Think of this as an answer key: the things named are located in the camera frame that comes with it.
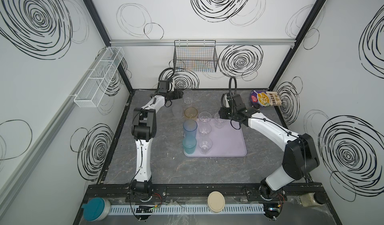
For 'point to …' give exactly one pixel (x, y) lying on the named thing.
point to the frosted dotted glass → (178, 111)
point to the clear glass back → (188, 96)
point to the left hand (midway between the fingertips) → (180, 91)
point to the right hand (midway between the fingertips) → (219, 111)
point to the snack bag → (265, 98)
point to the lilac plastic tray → (219, 137)
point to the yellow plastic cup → (190, 113)
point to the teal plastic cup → (189, 143)
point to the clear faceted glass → (204, 129)
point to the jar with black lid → (312, 199)
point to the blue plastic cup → (190, 127)
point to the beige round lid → (216, 201)
